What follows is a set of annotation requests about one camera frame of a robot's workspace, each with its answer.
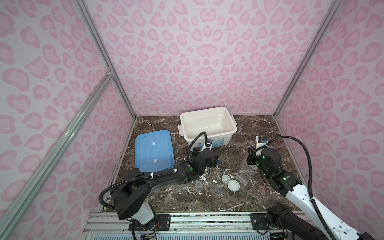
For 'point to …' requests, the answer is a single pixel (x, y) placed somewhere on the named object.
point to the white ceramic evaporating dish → (233, 185)
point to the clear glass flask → (179, 190)
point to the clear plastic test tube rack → (246, 172)
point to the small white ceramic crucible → (225, 178)
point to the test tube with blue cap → (218, 162)
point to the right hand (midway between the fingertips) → (249, 147)
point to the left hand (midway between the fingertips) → (210, 149)
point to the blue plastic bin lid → (154, 152)
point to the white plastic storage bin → (218, 123)
